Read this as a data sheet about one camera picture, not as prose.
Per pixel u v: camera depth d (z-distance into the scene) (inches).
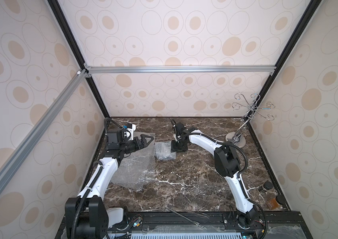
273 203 29.2
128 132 26.6
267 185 30.0
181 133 29.9
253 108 32.3
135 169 36.1
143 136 28.0
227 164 23.2
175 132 32.2
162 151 38.4
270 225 28.8
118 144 24.7
